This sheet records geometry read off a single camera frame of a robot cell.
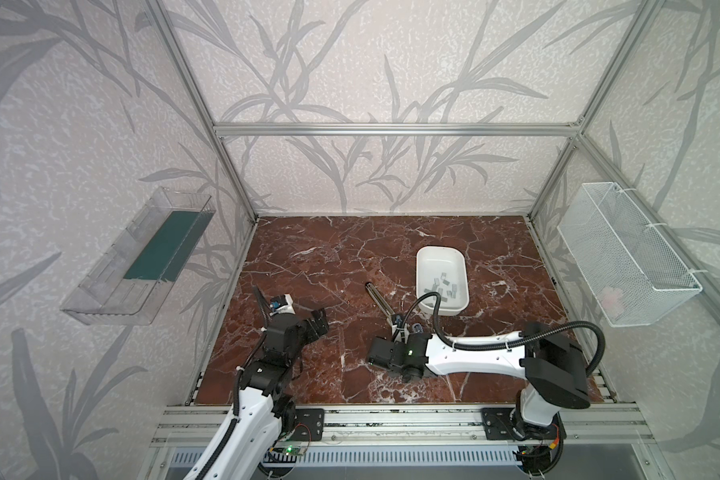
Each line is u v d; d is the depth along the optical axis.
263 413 0.53
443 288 0.99
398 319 0.74
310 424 0.73
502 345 0.46
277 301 0.72
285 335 0.60
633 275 0.61
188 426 0.75
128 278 0.64
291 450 0.71
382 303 0.94
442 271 1.04
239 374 0.59
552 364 0.43
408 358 0.57
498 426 0.73
